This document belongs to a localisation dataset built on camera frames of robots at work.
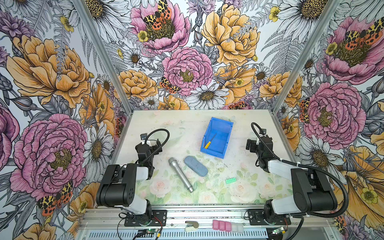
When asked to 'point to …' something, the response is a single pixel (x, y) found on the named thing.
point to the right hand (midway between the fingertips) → (256, 144)
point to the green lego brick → (230, 180)
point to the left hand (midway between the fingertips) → (151, 144)
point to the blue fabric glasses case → (195, 165)
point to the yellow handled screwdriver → (209, 142)
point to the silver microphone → (173, 162)
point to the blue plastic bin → (218, 147)
